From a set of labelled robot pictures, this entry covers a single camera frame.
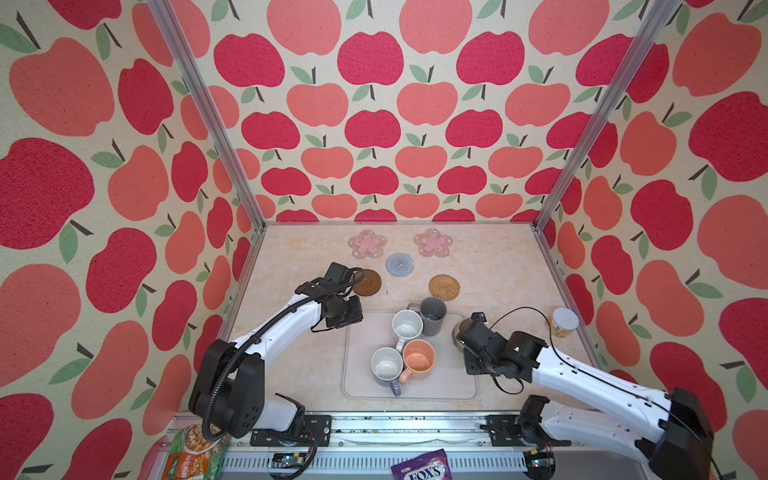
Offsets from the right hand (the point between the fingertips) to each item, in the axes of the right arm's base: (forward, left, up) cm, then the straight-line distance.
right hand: (476, 357), depth 80 cm
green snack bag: (-29, +68, -3) cm, 74 cm away
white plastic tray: (+8, +32, -7) cm, 34 cm away
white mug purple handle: (-3, +24, -5) cm, 25 cm away
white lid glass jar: (+14, -28, -2) cm, 31 cm away
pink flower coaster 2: (+47, +11, -6) cm, 48 cm away
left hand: (+7, +32, +2) cm, 33 cm away
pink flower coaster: (+43, +37, -6) cm, 57 cm away
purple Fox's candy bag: (-25, +11, -5) cm, 28 cm away
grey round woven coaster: (+34, +23, -5) cm, 42 cm away
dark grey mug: (+13, +12, +1) cm, 17 cm away
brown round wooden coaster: (+24, +33, -6) cm, 42 cm away
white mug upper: (+11, +19, -5) cm, 23 cm away
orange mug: (0, +15, -4) cm, 16 cm away
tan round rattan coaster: (+26, +7, -6) cm, 28 cm away
